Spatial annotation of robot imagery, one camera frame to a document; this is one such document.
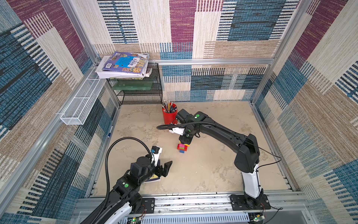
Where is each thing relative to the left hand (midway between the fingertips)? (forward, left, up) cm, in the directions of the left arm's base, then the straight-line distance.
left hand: (165, 158), depth 77 cm
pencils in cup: (+37, 0, +2) cm, 37 cm away
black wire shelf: (+57, +24, -6) cm, 63 cm away
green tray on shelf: (+46, +23, +15) cm, 53 cm away
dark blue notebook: (-6, +7, -10) cm, 14 cm away
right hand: (+12, -12, 0) cm, 17 cm away
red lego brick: (+9, -11, -7) cm, 16 cm away
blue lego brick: (+9, -9, -10) cm, 16 cm away
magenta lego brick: (+9, -9, -2) cm, 13 cm away
